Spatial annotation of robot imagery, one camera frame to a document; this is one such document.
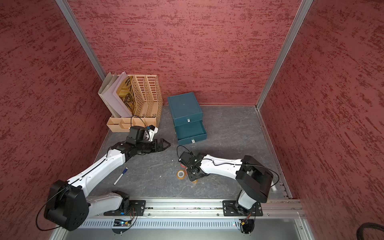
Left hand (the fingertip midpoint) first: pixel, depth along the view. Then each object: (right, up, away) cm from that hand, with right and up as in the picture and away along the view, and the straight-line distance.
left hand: (164, 148), depth 82 cm
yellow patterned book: (-30, +36, +18) cm, 50 cm away
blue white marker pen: (-25, -16, +2) cm, 30 cm away
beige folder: (-39, +43, +14) cm, 60 cm away
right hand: (+18, -17, +2) cm, 25 cm away
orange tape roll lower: (+18, -16, -6) cm, 24 cm away
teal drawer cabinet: (+13, +17, +7) cm, 23 cm away
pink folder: (-32, +24, +14) cm, 43 cm away
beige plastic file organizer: (-19, +37, +28) cm, 50 cm away
